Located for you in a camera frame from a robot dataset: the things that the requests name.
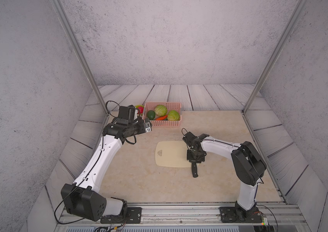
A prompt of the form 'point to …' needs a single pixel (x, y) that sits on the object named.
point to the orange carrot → (161, 118)
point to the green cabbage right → (173, 115)
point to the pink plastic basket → (170, 106)
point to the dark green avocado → (151, 114)
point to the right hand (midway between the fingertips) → (192, 161)
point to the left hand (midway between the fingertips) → (147, 125)
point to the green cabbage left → (161, 110)
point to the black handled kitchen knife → (194, 169)
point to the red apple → (141, 109)
